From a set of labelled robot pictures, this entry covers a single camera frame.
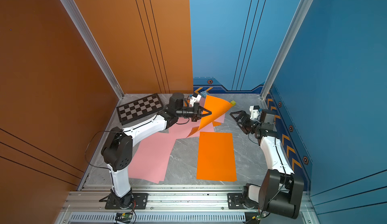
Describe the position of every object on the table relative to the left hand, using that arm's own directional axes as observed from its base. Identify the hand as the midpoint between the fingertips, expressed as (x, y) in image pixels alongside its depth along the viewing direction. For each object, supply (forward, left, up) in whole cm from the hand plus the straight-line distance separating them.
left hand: (212, 112), depth 76 cm
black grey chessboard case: (+21, +51, -24) cm, 60 cm away
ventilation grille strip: (-42, +24, -26) cm, 55 cm away
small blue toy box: (+39, +3, -25) cm, 46 cm away
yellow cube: (+28, -19, -25) cm, 42 cm away
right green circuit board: (-42, -19, -26) cm, 53 cm away
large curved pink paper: (-15, +34, -26) cm, 45 cm away
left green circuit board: (-42, +43, -29) cm, 67 cm away
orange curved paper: (+6, -3, -4) cm, 8 cm away
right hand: (+1, -13, -7) cm, 14 cm away
